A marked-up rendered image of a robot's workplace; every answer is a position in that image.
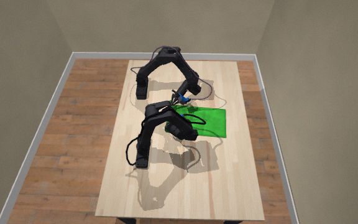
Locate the green towel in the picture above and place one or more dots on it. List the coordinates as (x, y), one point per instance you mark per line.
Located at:
(215, 119)

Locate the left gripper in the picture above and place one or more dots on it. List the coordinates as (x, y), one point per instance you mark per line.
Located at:
(179, 93)

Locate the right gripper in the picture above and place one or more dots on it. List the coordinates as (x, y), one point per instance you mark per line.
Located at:
(170, 128)

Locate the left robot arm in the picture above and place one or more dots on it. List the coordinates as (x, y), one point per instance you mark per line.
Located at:
(165, 56)

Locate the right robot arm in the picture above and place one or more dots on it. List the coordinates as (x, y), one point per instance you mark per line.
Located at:
(184, 130)

